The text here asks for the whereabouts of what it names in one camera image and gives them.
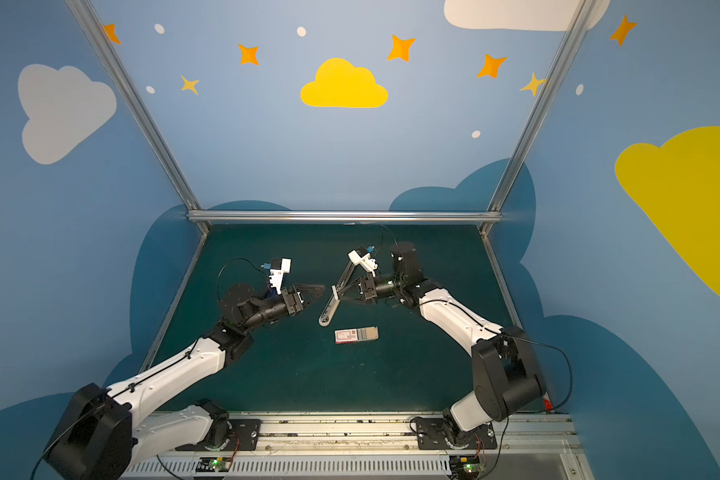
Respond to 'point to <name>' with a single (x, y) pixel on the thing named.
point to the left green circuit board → (214, 464)
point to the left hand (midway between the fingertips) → (325, 294)
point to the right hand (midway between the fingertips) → (340, 297)
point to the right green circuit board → (464, 467)
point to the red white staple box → (356, 334)
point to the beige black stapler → (333, 304)
